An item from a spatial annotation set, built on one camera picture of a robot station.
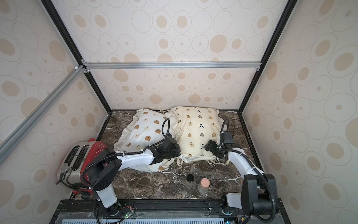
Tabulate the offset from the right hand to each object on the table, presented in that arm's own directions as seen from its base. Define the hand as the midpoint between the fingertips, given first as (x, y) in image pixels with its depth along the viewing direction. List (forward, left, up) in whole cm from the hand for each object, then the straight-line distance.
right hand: (214, 148), depth 89 cm
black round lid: (-20, +15, +2) cm, 25 cm away
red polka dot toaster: (-16, +76, +13) cm, 79 cm away
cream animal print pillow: (+13, +12, +6) cm, 19 cm away
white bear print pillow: (+10, +45, +5) cm, 47 cm away
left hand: (-3, +18, +1) cm, 18 cm away
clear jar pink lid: (-24, +8, +1) cm, 25 cm away
